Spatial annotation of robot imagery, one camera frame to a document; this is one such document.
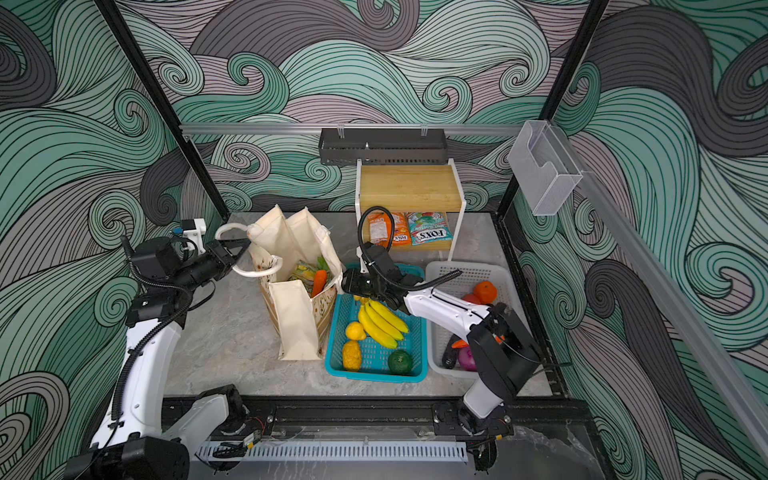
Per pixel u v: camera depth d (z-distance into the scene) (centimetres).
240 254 67
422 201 79
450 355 80
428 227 92
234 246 68
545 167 79
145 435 38
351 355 79
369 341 87
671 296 52
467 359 78
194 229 64
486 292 90
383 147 96
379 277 64
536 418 74
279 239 86
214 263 62
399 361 78
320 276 90
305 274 92
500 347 44
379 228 92
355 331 83
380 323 87
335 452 76
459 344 80
